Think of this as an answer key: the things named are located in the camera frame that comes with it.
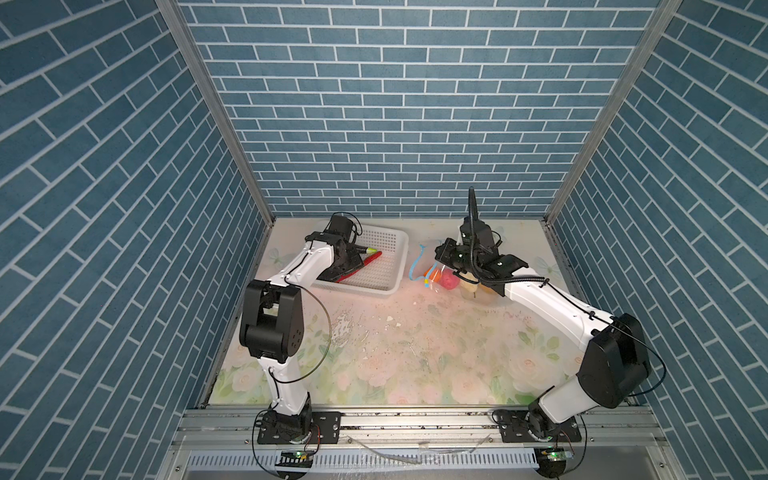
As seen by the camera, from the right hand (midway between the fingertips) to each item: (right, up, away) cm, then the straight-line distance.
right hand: (431, 244), depth 84 cm
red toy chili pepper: (-21, -6, +21) cm, 30 cm away
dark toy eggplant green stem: (-22, -2, +24) cm, 32 cm away
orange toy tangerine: (+1, -9, +1) cm, 9 cm away
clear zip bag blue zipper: (0, -7, +1) cm, 7 cm away
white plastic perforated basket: (-14, -10, +20) cm, 26 cm away
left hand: (-24, -7, +11) cm, 27 cm away
